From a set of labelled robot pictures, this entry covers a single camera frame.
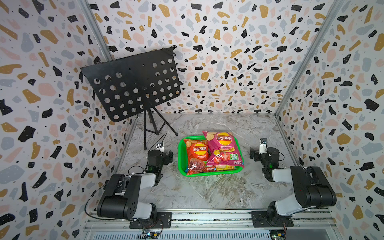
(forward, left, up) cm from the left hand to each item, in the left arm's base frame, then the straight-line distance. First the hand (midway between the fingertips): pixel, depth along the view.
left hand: (163, 150), depth 93 cm
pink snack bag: (-6, -35, +10) cm, 37 cm away
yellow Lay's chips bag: (-12, -37, -1) cm, 39 cm away
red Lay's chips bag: (-7, -22, +8) cm, 24 cm away
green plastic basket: (-5, -12, +2) cm, 13 cm away
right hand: (+1, -61, 0) cm, 61 cm away
